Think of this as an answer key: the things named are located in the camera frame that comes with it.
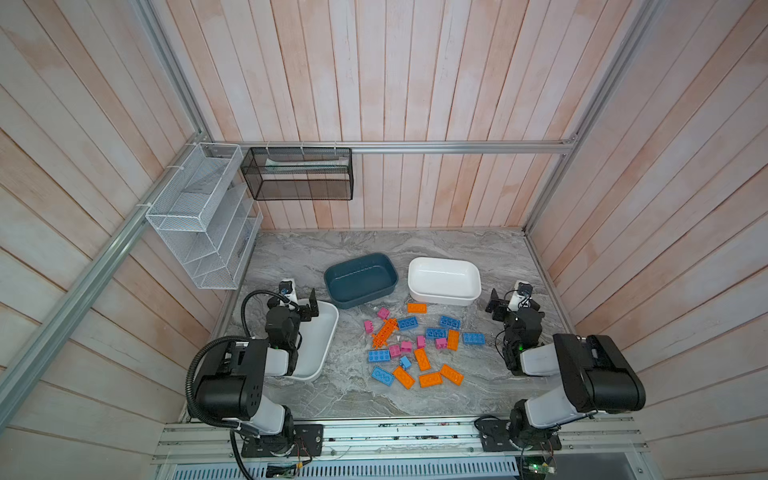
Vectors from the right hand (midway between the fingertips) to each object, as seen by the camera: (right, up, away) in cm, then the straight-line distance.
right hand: (510, 290), depth 91 cm
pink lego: (-44, -11, +2) cm, 46 cm away
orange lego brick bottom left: (-34, -24, -7) cm, 42 cm away
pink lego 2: (-28, -15, -3) cm, 32 cm away
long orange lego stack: (-41, -15, -2) cm, 43 cm away
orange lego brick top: (-28, -7, +7) cm, 30 cm away
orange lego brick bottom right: (-20, -23, -7) cm, 32 cm away
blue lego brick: (-32, -11, +2) cm, 34 cm away
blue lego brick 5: (-23, -13, -1) cm, 27 cm away
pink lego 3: (-22, -16, -3) cm, 27 cm away
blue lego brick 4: (-19, -10, +2) cm, 22 cm away
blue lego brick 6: (-41, -19, -5) cm, 45 cm away
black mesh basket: (-69, +41, +14) cm, 81 cm away
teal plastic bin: (-50, +2, +16) cm, 53 cm away
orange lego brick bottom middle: (-26, -25, -7) cm, 37 cm away
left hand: (-66, -1, 0) cm, 66 cm away
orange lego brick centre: (-28, -20, -4) cm, 35 cm away
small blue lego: (-33, -20, -7) cm, 39 cm away
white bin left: (-60, -14, -1) cm, 62 cm away
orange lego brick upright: (-18, -15, -1) cm, 23 cm away
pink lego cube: (-40, -8, +4) cm, 41 cm away
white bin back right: (-17, +2, +16) cm, 23 cm away
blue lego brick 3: (-40, -24, -7) cm, 47 cm away
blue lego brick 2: (-12, -14, -3) cm, 19 cm away
